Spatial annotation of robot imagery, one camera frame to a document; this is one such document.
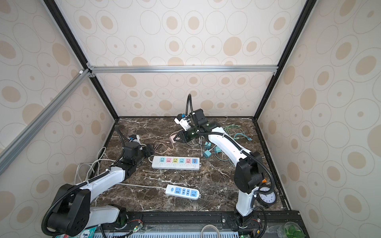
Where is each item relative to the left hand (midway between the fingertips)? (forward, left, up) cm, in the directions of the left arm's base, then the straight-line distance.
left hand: (153, 143), depth 88 cm
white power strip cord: (-5, +36, -12) cm, 38 cm away
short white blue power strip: (-25, -18, -10) cm, 33 cm away
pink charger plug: (-2, -12, +9) cm, 15 cm away
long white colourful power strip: (-8, -13, -11) cm, 19 cm away
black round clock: (-28, -63, -10) cm, 70 cm away
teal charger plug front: (0, -33, -12) cm, 35 cm away
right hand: (-2, -15, +8) cm, 17 cm away
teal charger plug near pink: (+5, -33, -11) cm, 35 cm away
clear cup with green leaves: (-42, -69, -7) cm, 81 cm away
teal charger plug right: (+2, -40, -10) cm, 41 cm away
